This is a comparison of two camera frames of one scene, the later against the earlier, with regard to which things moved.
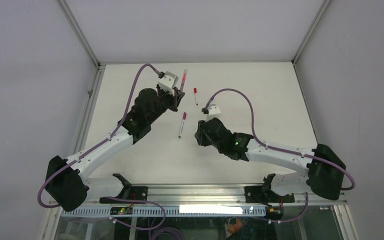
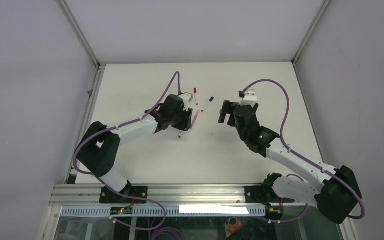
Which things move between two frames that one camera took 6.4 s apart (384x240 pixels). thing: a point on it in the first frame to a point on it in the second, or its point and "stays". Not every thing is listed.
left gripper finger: x=180 y=95 to x=188 y=124
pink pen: x=184 y=79 to x=195 y=118
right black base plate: x=264 y=194 stays
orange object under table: x=235 y=228 stays
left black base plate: x=137 y=193 stays
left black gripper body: x=165 y=101 to x=179 y=120
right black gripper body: x=204 y=141 to x=243 y=135
